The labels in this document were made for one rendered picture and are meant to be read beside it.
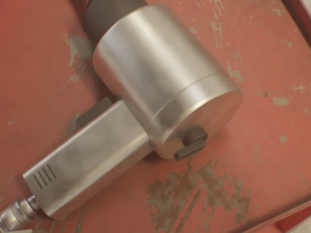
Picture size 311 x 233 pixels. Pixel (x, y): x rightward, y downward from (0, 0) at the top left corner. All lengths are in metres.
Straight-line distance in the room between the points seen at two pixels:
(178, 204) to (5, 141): 0.18
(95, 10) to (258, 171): 0.22
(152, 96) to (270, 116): 0.15
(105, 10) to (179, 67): 0.10
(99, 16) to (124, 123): 0.10
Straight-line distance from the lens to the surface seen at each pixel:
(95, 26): 0.54
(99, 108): 0.52
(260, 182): 0.56
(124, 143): 0.49
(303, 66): 0.60
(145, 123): 0.49
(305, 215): 0.79
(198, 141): 0.50
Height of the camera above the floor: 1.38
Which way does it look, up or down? 70 degrees down
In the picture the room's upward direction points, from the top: straight up
